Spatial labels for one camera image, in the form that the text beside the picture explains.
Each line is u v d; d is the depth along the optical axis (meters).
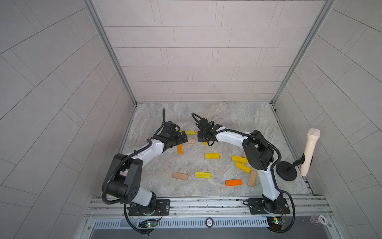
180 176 0.81
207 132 0.73
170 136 0.70
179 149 0.91
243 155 0.56
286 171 0.81
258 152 0.53
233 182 0.80
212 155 0.89
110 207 0.72
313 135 0.64
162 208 0.70
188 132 0.97
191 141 0.95
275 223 0.68
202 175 0.81
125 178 0.43
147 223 0.66
